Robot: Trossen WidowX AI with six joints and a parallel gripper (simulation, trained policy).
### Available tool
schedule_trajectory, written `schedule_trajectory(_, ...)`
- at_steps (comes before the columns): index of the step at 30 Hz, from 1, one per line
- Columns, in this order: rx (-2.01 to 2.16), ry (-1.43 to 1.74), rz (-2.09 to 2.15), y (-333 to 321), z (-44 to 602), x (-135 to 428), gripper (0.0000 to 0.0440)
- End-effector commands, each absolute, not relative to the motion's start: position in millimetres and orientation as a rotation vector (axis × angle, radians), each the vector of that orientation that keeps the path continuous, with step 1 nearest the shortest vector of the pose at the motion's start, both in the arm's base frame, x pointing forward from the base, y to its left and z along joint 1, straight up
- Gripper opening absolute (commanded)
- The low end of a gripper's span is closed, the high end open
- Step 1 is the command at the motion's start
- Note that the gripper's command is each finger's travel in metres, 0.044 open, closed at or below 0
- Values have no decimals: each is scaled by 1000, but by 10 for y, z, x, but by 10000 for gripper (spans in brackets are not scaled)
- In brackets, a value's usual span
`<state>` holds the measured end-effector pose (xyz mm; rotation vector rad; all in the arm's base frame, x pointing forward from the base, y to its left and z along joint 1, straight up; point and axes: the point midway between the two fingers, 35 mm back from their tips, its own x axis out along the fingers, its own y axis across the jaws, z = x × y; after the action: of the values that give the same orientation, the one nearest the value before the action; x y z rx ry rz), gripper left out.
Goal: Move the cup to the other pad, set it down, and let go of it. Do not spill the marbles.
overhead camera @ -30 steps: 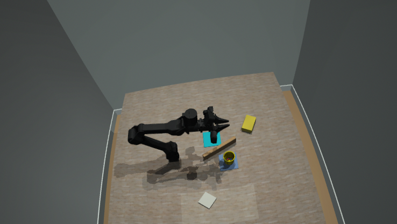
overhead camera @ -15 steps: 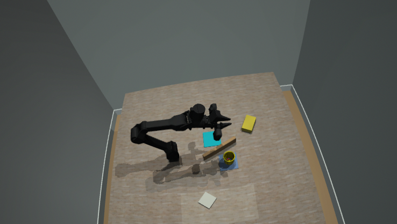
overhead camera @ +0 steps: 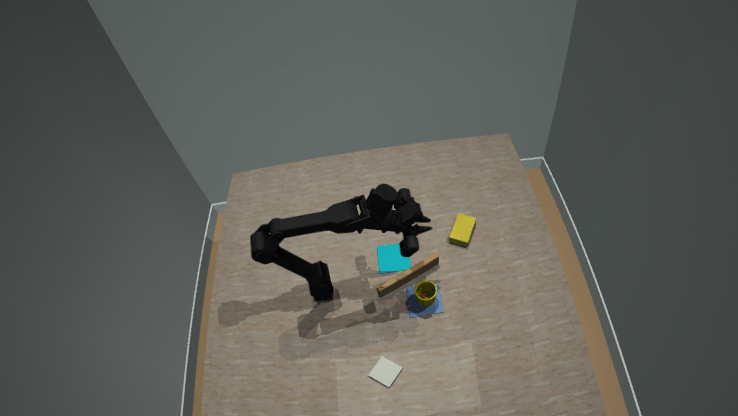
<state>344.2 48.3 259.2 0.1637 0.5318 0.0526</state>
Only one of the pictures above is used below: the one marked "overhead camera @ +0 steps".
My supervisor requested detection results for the tan wooden bar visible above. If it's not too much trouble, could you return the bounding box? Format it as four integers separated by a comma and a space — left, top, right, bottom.
376, 253, 439, 298

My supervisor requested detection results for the yellow rectangular block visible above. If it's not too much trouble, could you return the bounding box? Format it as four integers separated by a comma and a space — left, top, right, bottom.
449, 213, 476, 247

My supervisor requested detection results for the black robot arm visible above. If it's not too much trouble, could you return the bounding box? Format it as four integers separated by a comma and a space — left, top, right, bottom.
250, 184, 423, 302

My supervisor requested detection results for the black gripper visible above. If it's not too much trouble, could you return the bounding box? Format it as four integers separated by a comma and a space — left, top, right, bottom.
382, 188, 433, 257

